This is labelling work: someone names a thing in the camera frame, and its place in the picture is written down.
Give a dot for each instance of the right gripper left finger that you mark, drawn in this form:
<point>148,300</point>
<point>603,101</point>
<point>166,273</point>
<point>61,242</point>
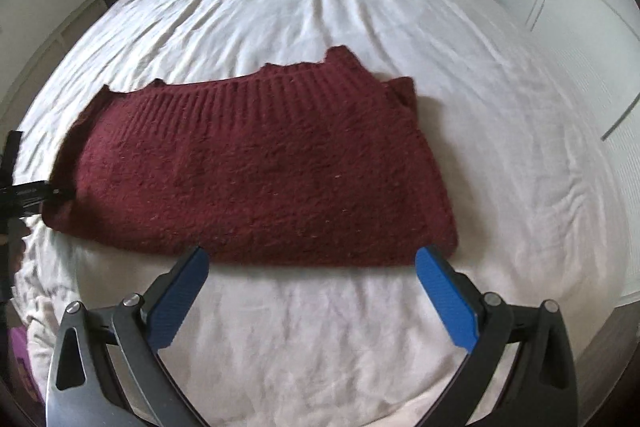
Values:
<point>83,387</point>

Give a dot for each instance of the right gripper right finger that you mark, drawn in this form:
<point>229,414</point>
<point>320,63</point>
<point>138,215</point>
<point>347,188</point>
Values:
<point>541,387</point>

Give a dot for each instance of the dark red knitted sweater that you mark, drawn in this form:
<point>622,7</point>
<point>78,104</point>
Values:
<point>319,164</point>

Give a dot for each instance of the white bed sheet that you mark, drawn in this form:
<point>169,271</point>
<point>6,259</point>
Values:
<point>539,211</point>

